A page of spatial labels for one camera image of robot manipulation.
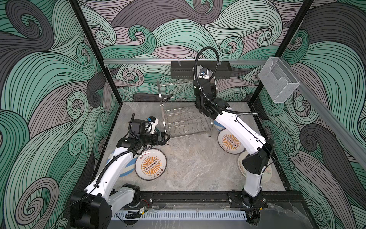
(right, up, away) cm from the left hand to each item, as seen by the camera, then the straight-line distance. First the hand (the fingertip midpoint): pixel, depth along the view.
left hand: (164, 135), depth 78 cm
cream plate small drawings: (+60, -23, +3) cm, 64 cm away
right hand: (+25, +28, -6) cm, 38 cm away
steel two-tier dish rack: (+10, +10, +26) cm, 30 cm away
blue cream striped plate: (-21, -21, +5) cm, 30 cm away
